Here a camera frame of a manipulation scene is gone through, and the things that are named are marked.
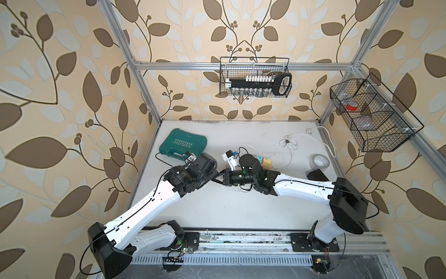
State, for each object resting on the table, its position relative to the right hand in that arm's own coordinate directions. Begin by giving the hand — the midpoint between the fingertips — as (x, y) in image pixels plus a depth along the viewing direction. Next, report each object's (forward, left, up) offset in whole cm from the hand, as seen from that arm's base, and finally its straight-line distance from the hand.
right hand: (211, 178), depth 73 cm
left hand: (+4, 0, +1) cm, 4 cm away
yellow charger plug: (+15, -29, -14) cm, 35 cm away
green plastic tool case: (+32, +23, -14) cm, 41 cm away
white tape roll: (+18, -60, -19) cm, 65 cm away
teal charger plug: (+17, -25, -12) cm, 33 cm away
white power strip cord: (+31, -46, -17) cm, 59 cm away
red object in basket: (+27, -66, +13) cm, 73 cm away
